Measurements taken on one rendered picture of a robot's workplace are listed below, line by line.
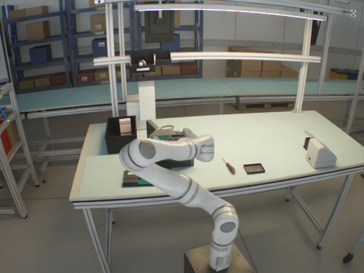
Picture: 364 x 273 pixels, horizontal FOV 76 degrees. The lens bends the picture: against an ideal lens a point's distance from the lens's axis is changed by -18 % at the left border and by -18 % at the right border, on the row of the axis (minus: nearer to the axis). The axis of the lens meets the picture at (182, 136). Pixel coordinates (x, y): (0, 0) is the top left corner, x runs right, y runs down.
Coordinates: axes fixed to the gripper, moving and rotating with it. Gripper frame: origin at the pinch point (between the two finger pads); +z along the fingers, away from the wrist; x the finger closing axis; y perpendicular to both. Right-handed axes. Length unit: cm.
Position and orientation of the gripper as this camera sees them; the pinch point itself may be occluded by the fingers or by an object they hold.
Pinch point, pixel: (167, 140)
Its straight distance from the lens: 138.2
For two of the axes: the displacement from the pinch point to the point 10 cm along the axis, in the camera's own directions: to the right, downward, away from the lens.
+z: -5.0, -0.2, 8.7
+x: 7.0, 5.8, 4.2
